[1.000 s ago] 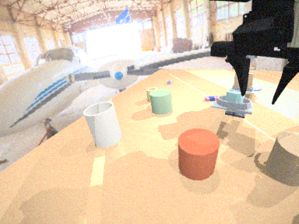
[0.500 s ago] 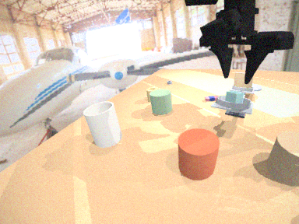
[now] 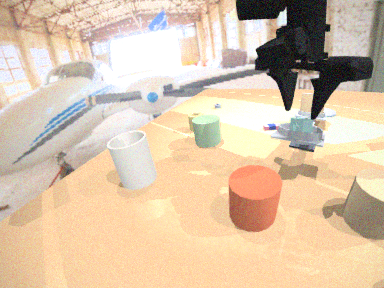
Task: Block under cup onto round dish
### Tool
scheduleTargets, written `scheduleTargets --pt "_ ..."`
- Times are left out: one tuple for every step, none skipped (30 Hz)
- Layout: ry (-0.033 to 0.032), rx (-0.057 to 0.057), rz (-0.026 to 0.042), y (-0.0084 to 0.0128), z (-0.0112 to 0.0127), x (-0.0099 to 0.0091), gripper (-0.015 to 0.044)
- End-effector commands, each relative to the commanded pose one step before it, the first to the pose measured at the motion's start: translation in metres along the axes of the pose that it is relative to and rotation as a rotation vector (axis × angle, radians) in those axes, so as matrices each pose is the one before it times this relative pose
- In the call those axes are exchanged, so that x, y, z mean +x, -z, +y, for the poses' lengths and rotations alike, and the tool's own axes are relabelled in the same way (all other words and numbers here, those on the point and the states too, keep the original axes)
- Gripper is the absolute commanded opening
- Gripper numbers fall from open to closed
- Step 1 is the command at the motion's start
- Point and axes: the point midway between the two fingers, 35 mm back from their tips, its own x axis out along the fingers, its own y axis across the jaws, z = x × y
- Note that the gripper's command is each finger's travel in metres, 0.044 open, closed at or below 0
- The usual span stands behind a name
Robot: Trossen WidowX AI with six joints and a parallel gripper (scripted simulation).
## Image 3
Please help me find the white balance beam with round pans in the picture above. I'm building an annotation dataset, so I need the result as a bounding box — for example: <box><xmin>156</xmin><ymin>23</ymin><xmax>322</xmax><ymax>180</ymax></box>
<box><xmin>271</xmin><ymin>109</ymin><xmax>327</xmax><ymax>152</ymax></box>

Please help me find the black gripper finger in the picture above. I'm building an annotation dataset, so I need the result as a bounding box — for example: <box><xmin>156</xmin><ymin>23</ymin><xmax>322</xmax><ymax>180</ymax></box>
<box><xmin>311</xmin><ymin>77</ymin><xmax>348</xmax><ymax>120</ymax></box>
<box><xmin>266</xmin><ymin>71</ymin><xmax>298</xmax><ymax>111</ymax></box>

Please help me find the white cup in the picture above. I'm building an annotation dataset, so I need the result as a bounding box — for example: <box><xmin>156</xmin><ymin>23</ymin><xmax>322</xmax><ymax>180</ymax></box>
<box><xmin>107</xmin><ymin>130</ymin><xmax>158</xmax><ymax>190</ymax></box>

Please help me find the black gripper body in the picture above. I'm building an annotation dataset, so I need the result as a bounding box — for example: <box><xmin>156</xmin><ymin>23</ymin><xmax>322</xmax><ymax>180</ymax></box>
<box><xmin>269</xmin><ymin>15</ymin><xmax>374</xmax><ymax>82</ymax></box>

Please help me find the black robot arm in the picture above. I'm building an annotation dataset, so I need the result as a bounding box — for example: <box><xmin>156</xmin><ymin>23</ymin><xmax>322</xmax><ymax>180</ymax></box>
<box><xmin>236</xmin><ymin>0</ymin><xmax>327</xmax><ymax>69</ymax></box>

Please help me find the orange cylinder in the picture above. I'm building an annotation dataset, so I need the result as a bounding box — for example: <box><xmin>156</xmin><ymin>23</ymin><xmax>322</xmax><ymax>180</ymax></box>
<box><xmin>228</xmin><ymin>165</ymin><xmax>282</xmax><ymax>232</ymax></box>

